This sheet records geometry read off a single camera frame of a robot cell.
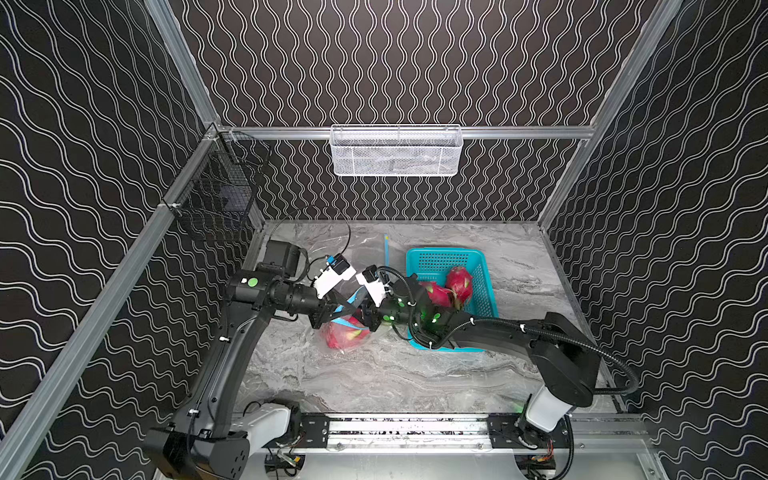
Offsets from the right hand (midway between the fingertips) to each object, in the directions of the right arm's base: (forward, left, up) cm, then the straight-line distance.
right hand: (346, 302), depth 75 cm
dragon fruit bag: (-7, 0, -3) cm, 8 cm away
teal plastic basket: (+25, -26, -16) cm, 40 cm away
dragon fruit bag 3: (+15, -32, -13) cm, 38 cm away
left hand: (-6, -4, +8) cm, 11 cm away
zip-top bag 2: (-6, -2, +8) cm, 10 cm away
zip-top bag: (+36, -1, -19) cm, 41 cm away
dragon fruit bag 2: (+10, -25, -11) cm, 29 cm away
